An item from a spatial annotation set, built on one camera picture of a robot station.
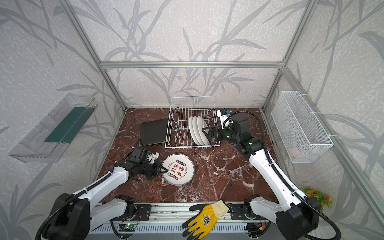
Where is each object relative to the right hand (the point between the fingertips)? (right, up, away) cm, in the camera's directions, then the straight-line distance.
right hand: (209, 124), depth 73 cm
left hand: (-22, -23, +8) cm, 33 cm away
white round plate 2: (-4, 0, +18) cm, 18 cm away
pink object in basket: (+42, -13, -1) cm, 44 cm away
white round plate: (-8, +1, +16) cm, 18 cm away
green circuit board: (-40, -50, -2) cm, 64 cm away
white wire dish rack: (-14, +5, +38) cm, 41 cm away
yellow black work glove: (-5, -47, -4) cm, 48 cm away
